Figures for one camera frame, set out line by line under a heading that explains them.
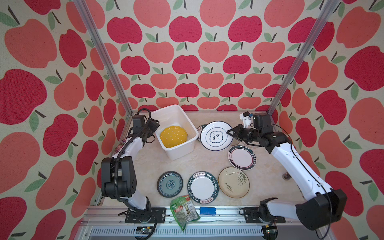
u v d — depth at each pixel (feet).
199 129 2.69
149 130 2.61
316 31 2.56
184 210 2.46
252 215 2.41
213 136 2.56
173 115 3.35
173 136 3.43
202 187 2.71
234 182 2.78
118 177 1.42
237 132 2.18
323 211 1.30
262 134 1.89
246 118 2.32
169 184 2.77
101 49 2.77
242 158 3.10
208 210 2.43
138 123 2.37
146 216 2.23
